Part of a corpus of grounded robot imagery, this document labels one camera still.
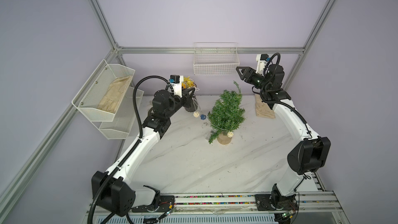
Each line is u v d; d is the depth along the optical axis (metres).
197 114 0.80
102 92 0.80
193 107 1.08
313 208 0.73
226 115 0.73
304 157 0.46
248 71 0.68
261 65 0.69
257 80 0.68
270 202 0.73
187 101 0.62
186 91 0.64
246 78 0.69
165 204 0.74
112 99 0.78
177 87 0.61
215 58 0.94
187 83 0.93
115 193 0.39
